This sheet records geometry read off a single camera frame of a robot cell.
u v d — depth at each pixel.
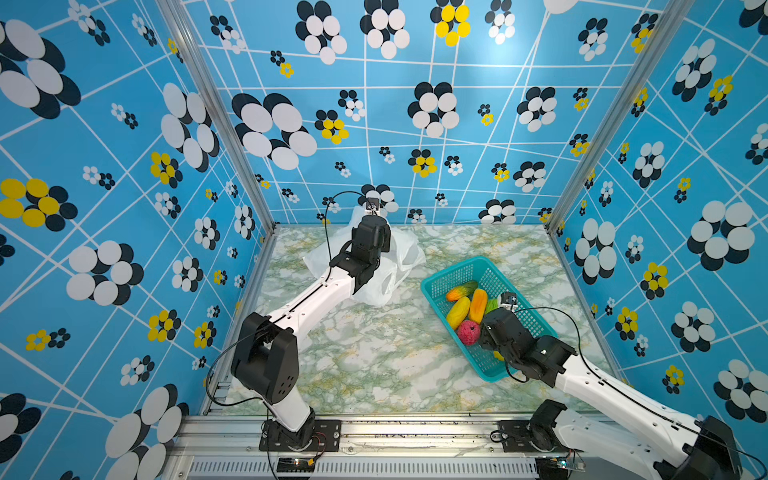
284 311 0.48
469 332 0.85
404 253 0.95
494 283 0.95
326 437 0.72
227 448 0.72
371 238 0.62
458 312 0.91
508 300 0.70
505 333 0.59
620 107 0.85
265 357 0.44
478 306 0.93
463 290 0.96
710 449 0.40
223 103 0.86
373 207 0.69
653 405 0.44
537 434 0.65
